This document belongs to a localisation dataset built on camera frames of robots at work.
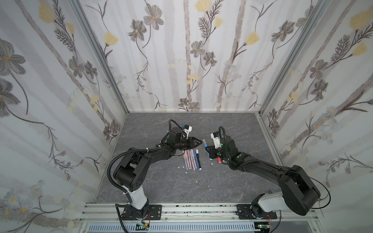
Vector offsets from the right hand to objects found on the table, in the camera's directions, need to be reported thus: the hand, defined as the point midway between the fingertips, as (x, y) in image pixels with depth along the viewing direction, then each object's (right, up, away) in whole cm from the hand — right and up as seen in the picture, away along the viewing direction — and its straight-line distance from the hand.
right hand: (207, 146), depth 85 cm
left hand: (-3, +3, 0) cm, 4 cm away
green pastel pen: (-9, -11, +8) cm, 16 cm away
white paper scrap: (-18, -14, +6) cm, 23 cm away
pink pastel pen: (-13, -8, +10) cm, 18 cm away
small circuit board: (-36, -40, -12) cm, 55 cm away
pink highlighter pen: (+5, -6, -8) cm, 11 cm away
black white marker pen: (-5, -10, +8) cm, 14 cm away
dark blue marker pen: (-6, -12, +6) cm, 14 cm away
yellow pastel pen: (-14, -9, +8) cm, 18 cm away
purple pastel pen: (-12, -8, +10) cm, 17 cm away
